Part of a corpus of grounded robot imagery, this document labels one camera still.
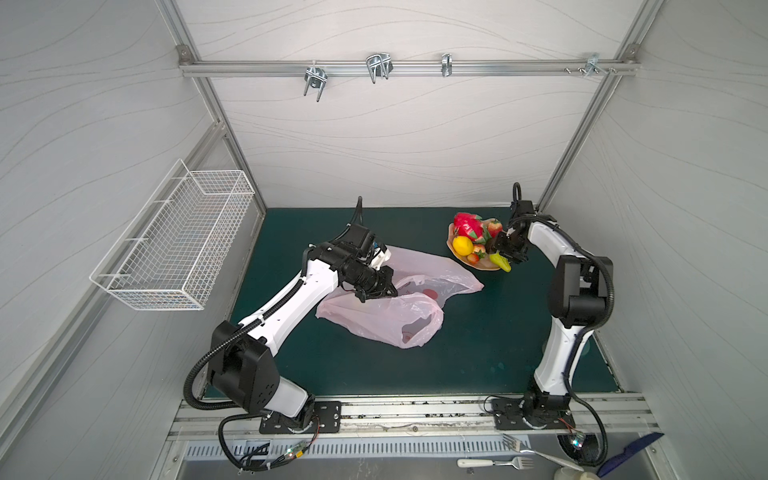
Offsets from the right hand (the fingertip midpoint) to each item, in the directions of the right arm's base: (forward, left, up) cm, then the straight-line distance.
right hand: (505, 246), depth 99 cm
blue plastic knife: (-58, -15, -8) cm, 60 cm away
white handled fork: (-58, +5, -7) cm, 59 cm away
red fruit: (-14, +25, -9) cm, 30 cm away
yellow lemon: (0, +14, -1) cm, 14 cm away
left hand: (-25, +34, +12) cm, 44 cm away
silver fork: (-55, +6, -7) cm, 56 cm away
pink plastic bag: (-20, +28, +8) cm, 36 cm away
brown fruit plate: (-3, +6, -6) cm, 9 cm away
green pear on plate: (-6, +2, 0) cm, 7 cm away
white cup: (-60, -5, -8) cm, 60 cm away
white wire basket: (-26, +88, +25) cm, 95 cm away
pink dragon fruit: (+6, +12, +3) cm, 14 cm away
